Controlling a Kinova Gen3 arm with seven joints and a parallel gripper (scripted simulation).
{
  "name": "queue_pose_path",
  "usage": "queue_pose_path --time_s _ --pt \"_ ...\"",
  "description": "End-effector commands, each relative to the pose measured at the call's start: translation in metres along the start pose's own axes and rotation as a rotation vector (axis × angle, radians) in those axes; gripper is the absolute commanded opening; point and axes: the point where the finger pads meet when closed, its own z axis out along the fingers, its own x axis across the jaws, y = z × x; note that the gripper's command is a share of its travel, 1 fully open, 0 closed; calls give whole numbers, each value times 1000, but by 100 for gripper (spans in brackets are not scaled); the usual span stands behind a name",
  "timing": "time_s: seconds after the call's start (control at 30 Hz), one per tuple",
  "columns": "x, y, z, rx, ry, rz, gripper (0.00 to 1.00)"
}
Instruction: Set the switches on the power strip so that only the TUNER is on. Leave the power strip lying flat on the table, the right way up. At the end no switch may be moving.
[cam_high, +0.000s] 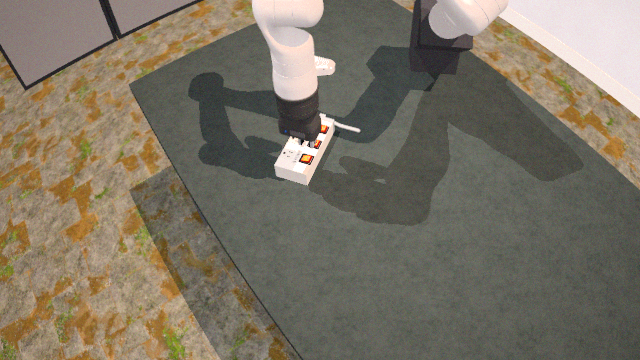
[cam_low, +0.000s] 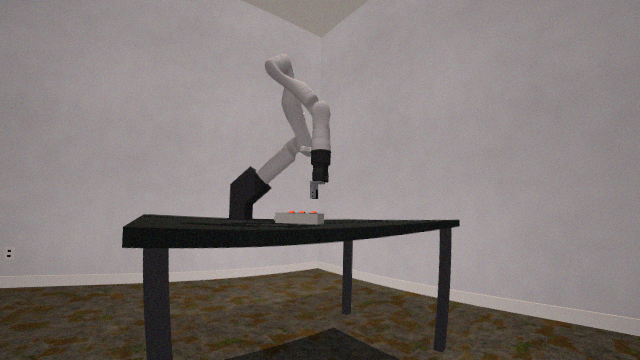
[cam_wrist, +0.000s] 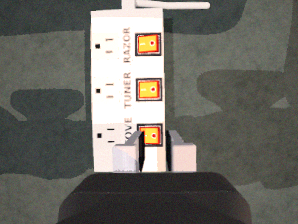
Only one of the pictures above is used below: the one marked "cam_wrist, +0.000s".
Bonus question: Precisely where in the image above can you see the white power strip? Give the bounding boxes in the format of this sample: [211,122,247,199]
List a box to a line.
[91,0,210,172]

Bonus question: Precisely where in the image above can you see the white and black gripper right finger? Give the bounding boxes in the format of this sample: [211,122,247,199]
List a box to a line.
[166,130,196,173]

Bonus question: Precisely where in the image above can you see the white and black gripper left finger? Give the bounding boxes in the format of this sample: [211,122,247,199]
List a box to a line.
[112,131,145,173]

